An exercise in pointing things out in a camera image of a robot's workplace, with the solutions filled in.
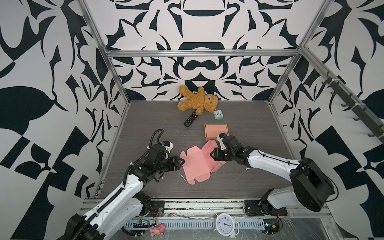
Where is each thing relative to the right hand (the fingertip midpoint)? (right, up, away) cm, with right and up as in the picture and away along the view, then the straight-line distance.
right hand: (213, 154), depth 86 cm
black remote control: (-13, +19, +21) cm, 32 cm away
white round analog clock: (+4, -28, -18) cm, 33 cm away
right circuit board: (+26, -30, -15) cm, 43 cm away
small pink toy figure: (-27, -29, -20) cm, 44 cm away
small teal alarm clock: (+7, +23, +24) cm, 34 cm away
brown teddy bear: (-7, +32, +25) cm, 41 cm away
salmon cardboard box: (+1, +12, +13) cm, 18 cm away
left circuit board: (-33, -28, -16) cm, 46 cm away
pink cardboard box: (-8, -7, +4) cm, 11 cm away
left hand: (-17, -1, -8) cm, 19 cm away
